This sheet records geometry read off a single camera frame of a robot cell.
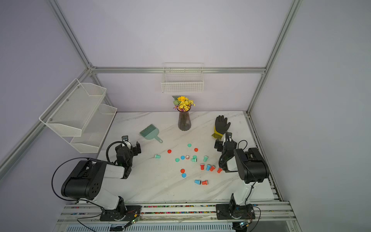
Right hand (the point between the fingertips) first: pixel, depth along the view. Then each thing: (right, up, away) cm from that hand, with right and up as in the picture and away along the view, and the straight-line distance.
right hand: (225, 141), depth 99 cm
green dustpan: (-55, +5, +9) cm, 55 cm away
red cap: (-39, -7, -1) cm, 40 cm away
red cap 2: (-20, -6, -1) cm, 21 cm away
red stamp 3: (-16, -22, -17) cm, 32 cm away
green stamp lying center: (-22, -11, -8) cm, 25 cm away
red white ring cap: (-26, -10, -5) cm, 29 cm away
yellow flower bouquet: (-29, +25, -8) cm, 39 cm away
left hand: (-65, -2, -5) cm, 65 cm away
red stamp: (-17, -15, -9) cm, 24 cm away
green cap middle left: (-33, -12, -6) cm, 35 cm away
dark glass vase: (-29, +13, +4) cm, 32 cm away
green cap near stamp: (-22, -10, -4) cm, 24 cm away
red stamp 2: (-6, -17, -11) cm, 21 cm away
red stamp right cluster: (-11, -16, -11) cm, 22 cm away
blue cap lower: (-28, -19, -12) cm, 37 cm away
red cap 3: (-29, -17, -11) cm, 36 cm away
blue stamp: (-20, -22, -17) cm, 34 cm away
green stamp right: (-15, -11, -6) cm, 19 cm away
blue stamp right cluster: (-13, -15, -11) cm, 23 cm away
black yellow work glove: (0, +10, +12) cm, 15 cm away
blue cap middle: (-30, -10, -5) cm, 32 cm away
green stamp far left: (-46, -9, -6) cm, 48 cm away
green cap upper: (-25, -3, +2) cm, 25 cm away
